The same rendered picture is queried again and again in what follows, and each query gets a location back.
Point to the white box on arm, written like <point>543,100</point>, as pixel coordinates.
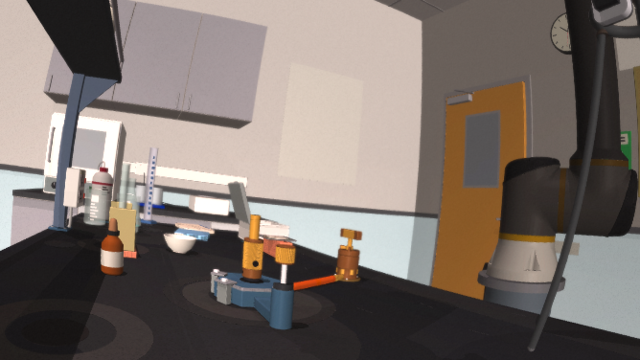
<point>611,10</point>

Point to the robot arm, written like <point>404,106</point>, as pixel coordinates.
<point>595,200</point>

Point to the brass burner barrel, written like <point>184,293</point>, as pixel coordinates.
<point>254,227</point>

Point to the brass needle valve knob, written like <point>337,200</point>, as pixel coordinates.
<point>285,254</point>

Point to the brown gas tap body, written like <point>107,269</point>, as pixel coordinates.
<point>348,264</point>

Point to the brass air sleeve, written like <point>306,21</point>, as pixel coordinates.
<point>253,252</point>

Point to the blue burner base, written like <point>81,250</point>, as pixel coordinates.
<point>280,305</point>

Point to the beige gauze on blue rest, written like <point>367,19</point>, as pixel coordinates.
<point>195,230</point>

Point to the grey block on burner base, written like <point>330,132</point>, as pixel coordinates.
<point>215,277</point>
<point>225,292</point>

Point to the grey open folder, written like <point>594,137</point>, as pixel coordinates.
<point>242,205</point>

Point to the red block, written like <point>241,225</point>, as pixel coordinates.
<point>270,246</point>

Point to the orange door with window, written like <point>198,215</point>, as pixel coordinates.
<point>465,225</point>

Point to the white bowl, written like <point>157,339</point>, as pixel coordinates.
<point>180,243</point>

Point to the grey door closer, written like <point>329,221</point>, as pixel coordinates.
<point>459,98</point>

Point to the white beaker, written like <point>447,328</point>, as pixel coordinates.
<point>159,195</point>

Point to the measuring cylinder with blue base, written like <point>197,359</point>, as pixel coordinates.
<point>151,175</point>

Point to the clear glass cylinder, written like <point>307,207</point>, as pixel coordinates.
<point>125,185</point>

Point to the beige card on orange block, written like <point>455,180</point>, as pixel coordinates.
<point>125,230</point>

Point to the white lab oven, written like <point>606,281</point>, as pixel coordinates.
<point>105,145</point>

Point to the brown bottle with white label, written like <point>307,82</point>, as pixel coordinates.
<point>112,255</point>

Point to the white bottle with red cap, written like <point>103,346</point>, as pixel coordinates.
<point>98,200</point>

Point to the grey back counter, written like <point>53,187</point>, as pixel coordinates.
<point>30,215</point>

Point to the white wall shelf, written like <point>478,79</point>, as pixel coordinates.
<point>200,176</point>

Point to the grey wall cupboard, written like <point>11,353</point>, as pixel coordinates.
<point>200,65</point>

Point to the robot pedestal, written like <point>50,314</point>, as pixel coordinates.
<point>515,295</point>

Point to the white box on post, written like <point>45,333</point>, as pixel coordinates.
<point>74,187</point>

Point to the beige wall plate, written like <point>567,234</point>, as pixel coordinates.
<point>572,247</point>

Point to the round wall clock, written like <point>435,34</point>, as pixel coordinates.
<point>561,34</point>

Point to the black shelf on blue post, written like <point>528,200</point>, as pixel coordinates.
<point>75,35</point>

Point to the green wall sign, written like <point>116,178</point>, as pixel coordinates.
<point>626,150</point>

